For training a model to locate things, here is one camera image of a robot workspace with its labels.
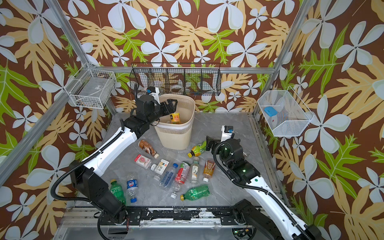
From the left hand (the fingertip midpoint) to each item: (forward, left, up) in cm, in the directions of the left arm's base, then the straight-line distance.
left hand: (172, 100), depth 75 cm
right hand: (-15, -21, -11) cm, 28 cm away
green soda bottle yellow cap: (-37, -13, -31) cm, 50 cm away
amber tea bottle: (-25, -20, -31) cm, 45 cm away
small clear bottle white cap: (-34, -1, -35) cm, 49 cm away
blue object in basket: (+4, -56, -11) cm, 58 cm away
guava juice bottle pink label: (-19, +18, -32) cm, 41 cm away
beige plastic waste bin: (-6, -1, -24) cm, 25 cm away
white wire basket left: (+13, +48, -2) cm, 50 cm away
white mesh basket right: (+1, -64, -10) cm, 65 cm away
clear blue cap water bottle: (-30, +3, -32) cm, 44 cm away
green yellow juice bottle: (-11, -14, -32) cm, 36 cm away
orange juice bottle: (0, 0, -14) cm, 14 cm away
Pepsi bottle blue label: (-33, +22, -32) cm, 51 cm away
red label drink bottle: (-26, -5, -31) cm, 41 cm away
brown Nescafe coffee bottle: (-8, +20, -31) cm, 38 cm away
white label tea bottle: (-23, +8, -32) cm, 40 cm away
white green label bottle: (-25, -12, -31) cm, 41 cm away
